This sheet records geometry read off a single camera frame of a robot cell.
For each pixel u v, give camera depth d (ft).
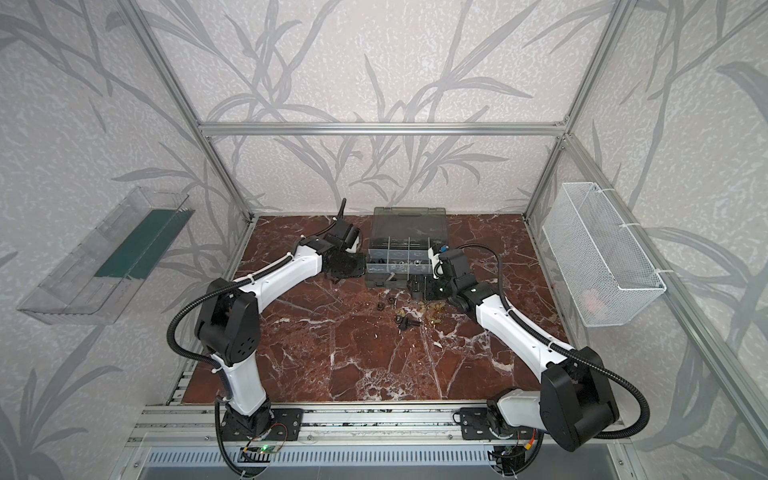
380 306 3.15
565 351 1.43
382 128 3.09
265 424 2.23
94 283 2.08
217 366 1.72
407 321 2.98
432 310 3.08
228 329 1.60
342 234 2.41
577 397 1.33
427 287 2.42
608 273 2.00
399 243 3.59
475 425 2.41
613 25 2.38
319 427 2.47
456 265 2.08
